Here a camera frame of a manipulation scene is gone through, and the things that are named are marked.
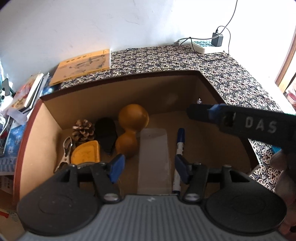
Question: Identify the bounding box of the blue white marker pen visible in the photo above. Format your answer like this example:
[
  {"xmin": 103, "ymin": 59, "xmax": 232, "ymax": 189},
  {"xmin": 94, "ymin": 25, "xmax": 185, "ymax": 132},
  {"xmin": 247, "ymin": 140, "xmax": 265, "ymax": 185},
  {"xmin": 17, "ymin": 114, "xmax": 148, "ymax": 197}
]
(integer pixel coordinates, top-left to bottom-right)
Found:
[{"xmin": 172, "ymin": 128, "xmax": 185, "ymax": 194}]

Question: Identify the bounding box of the brown wooden gourd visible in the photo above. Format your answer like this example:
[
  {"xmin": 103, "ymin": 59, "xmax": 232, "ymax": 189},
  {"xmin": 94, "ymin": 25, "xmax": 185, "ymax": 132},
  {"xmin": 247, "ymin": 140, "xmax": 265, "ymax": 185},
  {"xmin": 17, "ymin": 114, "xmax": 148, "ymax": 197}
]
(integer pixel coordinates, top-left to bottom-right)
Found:
[{"xmin": 115, "ymin": 104, "xmax": 149, "ymax": 158}]

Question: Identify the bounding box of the yellow plastic container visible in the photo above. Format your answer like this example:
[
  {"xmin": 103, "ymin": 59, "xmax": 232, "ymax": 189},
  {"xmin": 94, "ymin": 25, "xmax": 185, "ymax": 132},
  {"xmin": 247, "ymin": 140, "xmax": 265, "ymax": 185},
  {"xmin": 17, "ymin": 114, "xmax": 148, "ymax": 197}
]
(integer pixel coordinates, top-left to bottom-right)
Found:
[{"xmin": 70, "ymin": 141, "xmax": 100, "ymax": 165}]

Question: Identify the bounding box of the black fuzzy object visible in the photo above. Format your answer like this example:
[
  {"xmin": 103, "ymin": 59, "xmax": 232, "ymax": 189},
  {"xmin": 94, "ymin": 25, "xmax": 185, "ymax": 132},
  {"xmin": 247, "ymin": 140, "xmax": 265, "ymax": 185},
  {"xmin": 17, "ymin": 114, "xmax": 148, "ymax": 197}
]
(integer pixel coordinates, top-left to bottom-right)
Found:
[{"xmin": 94, "ymin": 117, "xmax": 118, "ymax": 156}]

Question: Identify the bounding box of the pine cone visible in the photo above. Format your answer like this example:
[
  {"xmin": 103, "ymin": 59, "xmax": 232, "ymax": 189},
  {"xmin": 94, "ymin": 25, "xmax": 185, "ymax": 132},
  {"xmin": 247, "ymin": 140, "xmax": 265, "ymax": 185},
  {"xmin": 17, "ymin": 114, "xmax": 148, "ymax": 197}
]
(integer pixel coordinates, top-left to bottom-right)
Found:
[{"xmin": 72, "ymin": 120, "xmax": 95, "ymax": 146}]

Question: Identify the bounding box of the floral patterned tablecloth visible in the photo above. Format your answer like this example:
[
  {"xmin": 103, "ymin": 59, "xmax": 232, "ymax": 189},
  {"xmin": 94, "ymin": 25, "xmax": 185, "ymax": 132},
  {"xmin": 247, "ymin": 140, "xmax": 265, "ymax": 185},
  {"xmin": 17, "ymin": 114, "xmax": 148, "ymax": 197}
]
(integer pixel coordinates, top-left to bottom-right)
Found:
[{"xmin": 58, "ymin": 44, "xmax": 285, "ymax": 193}]

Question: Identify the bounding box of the brown cardboard box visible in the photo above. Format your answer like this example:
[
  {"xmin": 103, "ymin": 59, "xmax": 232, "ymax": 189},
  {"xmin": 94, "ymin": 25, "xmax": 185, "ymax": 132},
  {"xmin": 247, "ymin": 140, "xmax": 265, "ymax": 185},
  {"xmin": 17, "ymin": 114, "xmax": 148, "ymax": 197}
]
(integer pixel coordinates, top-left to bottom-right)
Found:
[{"xmin": 12, "ymin": 70, "xmax": 260, "ymax": 204}]

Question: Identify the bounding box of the blue patterned cloth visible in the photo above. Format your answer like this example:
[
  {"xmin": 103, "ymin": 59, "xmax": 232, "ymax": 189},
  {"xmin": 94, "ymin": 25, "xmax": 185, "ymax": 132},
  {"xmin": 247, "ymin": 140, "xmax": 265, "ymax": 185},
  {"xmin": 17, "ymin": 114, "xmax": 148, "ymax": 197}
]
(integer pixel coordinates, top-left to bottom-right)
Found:
[{"xmin": 1, "ymin": 118, "xmax": 26, "ymax": 176}]

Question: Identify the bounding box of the black power adapter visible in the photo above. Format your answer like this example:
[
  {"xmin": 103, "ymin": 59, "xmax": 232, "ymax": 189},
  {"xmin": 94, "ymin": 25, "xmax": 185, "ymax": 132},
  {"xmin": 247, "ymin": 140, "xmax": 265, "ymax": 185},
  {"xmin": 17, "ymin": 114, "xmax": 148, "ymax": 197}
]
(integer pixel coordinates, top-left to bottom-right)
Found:
[{"xmin": 211, "ymin": 32, "xmax": 223, "ymax": 47}]

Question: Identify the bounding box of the white power strip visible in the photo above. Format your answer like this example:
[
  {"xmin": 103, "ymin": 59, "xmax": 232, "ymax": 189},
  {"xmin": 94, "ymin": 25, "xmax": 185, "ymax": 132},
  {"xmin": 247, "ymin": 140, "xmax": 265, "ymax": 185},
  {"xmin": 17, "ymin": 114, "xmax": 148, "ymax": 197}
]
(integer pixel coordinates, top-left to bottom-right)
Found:
[{"xmin": 191, "ymin": 40, "xmax": 223, "ymax": 54}]

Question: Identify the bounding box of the stack of books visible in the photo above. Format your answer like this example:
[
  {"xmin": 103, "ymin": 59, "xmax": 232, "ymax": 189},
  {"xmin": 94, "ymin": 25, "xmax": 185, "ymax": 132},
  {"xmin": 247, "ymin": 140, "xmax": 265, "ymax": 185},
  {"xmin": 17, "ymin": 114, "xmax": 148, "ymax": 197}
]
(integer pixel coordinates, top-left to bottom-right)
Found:
[{"xmin": 5, "ymin": 73, "xmax": 50, "ymax": 125}]

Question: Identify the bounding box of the yellow book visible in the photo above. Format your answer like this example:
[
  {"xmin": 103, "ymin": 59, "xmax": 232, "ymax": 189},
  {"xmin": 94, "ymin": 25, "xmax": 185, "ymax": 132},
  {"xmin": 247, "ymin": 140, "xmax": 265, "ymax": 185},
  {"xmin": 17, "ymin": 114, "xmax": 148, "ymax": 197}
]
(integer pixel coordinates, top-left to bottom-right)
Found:
[{"xmin": 49, "ymin": 49, "xmax": 111, "ymax": 86}]

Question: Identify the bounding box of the wooden door frame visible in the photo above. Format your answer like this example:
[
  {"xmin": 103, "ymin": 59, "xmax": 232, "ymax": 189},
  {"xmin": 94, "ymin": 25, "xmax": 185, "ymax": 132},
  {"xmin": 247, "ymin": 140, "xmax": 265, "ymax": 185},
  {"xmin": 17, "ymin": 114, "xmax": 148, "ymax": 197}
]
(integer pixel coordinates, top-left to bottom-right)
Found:
[{"xmin": 275, "ymin": 30, "xmax": 296, "ymax": 86}]

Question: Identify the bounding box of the black charger cable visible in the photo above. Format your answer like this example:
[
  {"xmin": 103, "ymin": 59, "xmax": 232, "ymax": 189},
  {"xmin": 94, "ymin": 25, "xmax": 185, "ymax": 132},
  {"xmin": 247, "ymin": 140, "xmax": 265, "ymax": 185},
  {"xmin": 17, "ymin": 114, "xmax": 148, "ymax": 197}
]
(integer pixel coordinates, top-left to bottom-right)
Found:
[{"xmin": 189, "ymin": 25, "xmax": 232, "ymax": 62}]

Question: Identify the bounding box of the grey power strip cord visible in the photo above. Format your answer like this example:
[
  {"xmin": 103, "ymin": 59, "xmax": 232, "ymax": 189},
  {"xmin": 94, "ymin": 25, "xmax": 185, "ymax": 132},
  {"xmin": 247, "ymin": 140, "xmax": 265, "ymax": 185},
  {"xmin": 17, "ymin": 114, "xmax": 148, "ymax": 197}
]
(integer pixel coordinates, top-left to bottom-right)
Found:
[{"xmin": 174, "ymin": 0, "xmax": 239, "ymax": 46}]

